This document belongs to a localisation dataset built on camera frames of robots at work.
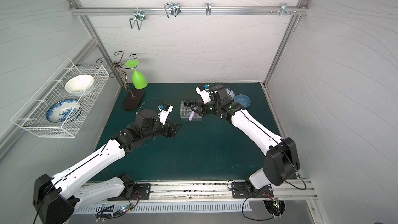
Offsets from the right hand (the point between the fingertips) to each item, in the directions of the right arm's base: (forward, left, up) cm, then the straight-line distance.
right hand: (192, 107), depth 78 cm
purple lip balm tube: (-3, +1, -3) cm, 5 cm away
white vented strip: (-42, +34, -23) cm, 59 cm away
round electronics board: (-38, -41, -26) cm, 61 cm away
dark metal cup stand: (+30, +37, +11) cm, 49 cm away
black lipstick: (+13, +7, -15) cm, 21 cm away
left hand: (-8, +8, -2) cm, 11 cm away
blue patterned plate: (-12, +54, +11) cm, 56 cm away
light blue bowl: (+23, -33, -21) cm, 45 cm away
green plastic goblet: (+18, +34, -1) cm, 39 cm away
